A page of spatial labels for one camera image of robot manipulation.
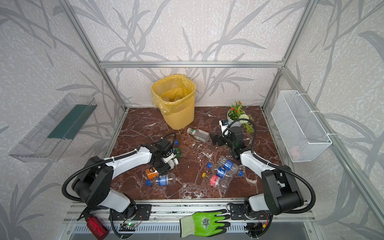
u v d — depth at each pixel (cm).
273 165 47
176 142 96
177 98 110
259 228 71
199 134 102
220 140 79
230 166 85
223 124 77
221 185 80
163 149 71
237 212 73
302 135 61
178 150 91
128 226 71
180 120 96
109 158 49
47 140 64
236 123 75
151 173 82
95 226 67
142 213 73
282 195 42
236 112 98
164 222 71
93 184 44
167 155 77
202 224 69
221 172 82
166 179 82
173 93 108
